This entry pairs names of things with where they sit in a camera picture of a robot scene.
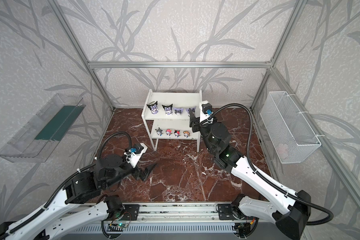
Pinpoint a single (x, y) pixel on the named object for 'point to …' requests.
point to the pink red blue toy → (168, 132)
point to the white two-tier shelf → (166, 116)
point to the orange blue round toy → (186, 134)
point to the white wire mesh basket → (289, 136)
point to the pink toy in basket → (281, 149)
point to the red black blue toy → (177, 133)
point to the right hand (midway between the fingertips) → (199, 103)
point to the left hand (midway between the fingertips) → (152, 152)
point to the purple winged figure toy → (178, 111)
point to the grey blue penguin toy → (159, 131)
